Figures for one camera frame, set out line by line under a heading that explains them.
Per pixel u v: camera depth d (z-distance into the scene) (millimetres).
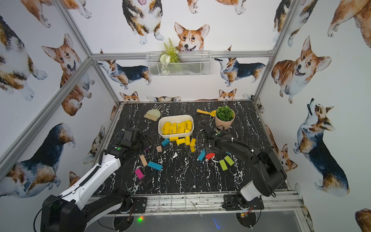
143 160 882
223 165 865
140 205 738
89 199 450
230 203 733
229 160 879
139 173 839
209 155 902
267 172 436
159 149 924
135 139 643
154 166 862
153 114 1139
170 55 818
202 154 908
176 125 1033
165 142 956
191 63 926
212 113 1130
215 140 603
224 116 974
